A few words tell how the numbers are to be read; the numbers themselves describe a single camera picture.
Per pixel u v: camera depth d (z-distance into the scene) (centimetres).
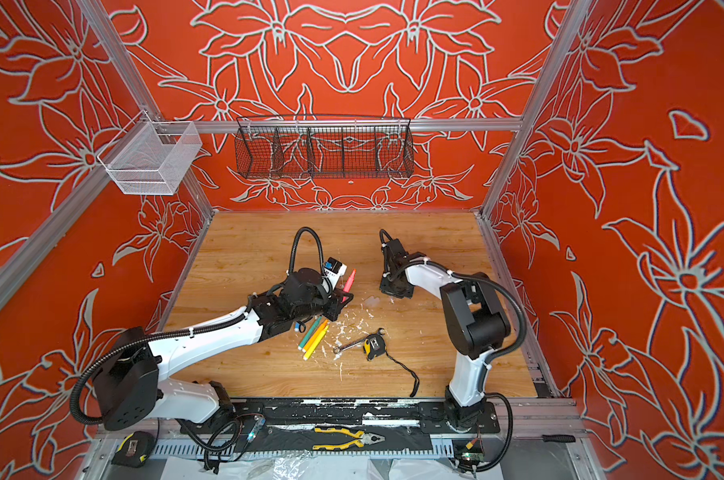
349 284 76
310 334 86
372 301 94
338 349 83
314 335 85
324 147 100
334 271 69
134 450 67
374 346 82
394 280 71
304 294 61
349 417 74
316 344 85
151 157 92
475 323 49
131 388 41
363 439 70
